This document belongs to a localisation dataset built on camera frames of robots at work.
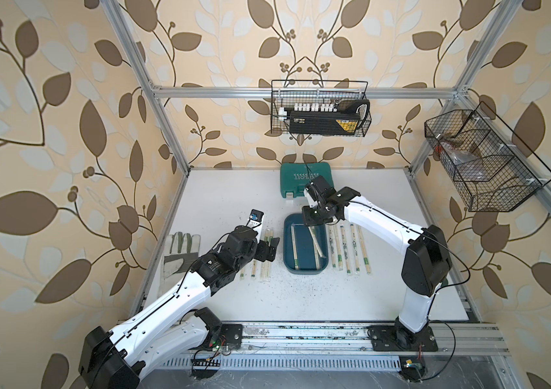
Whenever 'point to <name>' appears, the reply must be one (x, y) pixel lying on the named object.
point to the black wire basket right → (488, 175)
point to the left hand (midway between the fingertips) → (267, 235)
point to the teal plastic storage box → (305, 246)
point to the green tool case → (294, 177)
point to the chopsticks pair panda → (333, 247)
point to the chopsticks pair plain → (339, 246)
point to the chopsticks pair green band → (254, 270)
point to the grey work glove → (181, 250)
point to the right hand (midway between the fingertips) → (306, 219)
